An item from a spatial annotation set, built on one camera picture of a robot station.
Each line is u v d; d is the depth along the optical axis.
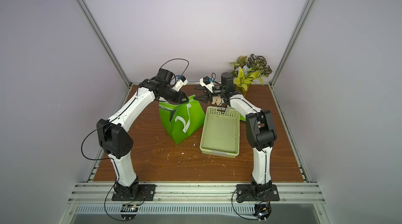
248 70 0.92
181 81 0.78
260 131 0.53
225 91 0.75
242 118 0.93
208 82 0.73
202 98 0.78
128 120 0.52
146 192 0.73
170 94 0.73
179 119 0.78
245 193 0.72
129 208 0.72
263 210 0.70
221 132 0.93
